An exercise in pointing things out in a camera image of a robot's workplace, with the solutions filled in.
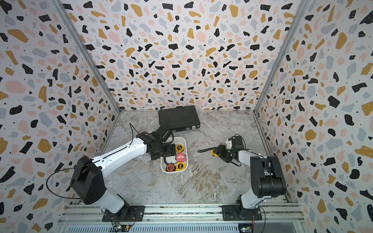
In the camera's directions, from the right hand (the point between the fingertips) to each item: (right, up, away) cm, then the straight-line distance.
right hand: (217, 152), depth 94 cm
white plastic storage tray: (-30, -5, -2) cm, 30 cm away
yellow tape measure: (-3, +1, +3) cm, 4 cm away
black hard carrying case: (-26, +23, +16) cm, 38 cm away
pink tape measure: (-23, -3, -2) cm, 24 cm away
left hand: (-28, +1, -10) cm, 30 cm away
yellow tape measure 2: (-25, +3, 0) cm, 25 cm away
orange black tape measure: (-29, -8, -8) cm, 31 cm away
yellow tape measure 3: (-23, -7, -6) cm, 25 cm away
